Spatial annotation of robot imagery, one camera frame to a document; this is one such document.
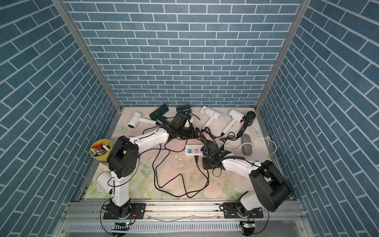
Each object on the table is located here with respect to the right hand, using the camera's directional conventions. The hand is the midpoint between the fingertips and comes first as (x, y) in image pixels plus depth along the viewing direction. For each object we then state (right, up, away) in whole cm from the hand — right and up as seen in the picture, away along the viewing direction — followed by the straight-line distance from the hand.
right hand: (206, 164), depth 90 cm
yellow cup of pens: (-60, +10, -7) cm, 62 cm away
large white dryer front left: (-57, -6, -11) cm, 58 cm away
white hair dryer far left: (-51, +29, +18) cm, 61 cm away
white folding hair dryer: (+7, +31, +20) cm, 38 cm away
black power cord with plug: (-6, +3, +2) cm, 7 cm away
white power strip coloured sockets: (-8, +8, +4) cm, 12 cm away
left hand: (-3, +18, +1) cm, 18 cm away
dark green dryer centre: (-16, +37, +27) cm, 49 cm away
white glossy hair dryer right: (+26, +30, +22) cm, 45 cm away
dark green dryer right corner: (+32, +27, +16) cm, 45 cm away
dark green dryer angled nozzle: (-36, +33, +24) cm, 54 cm away
